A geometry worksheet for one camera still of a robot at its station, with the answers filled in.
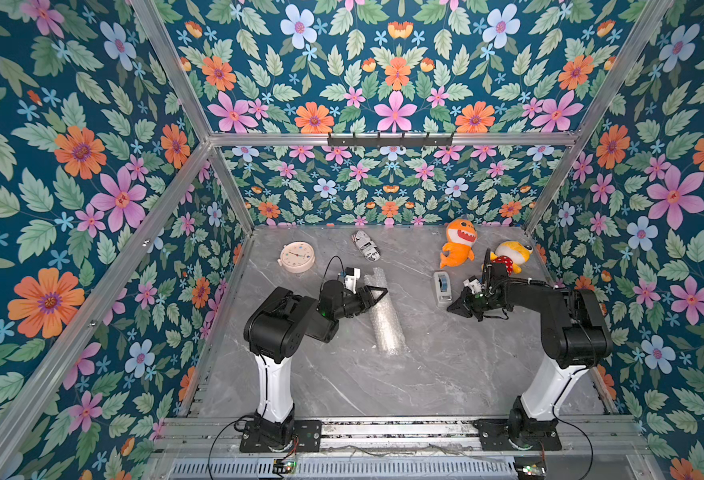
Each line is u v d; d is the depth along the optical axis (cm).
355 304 86
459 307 87
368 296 85
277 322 54
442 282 98
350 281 89
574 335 51
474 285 93
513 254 104
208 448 71
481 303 84
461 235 108
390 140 92
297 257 108
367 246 111
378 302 88
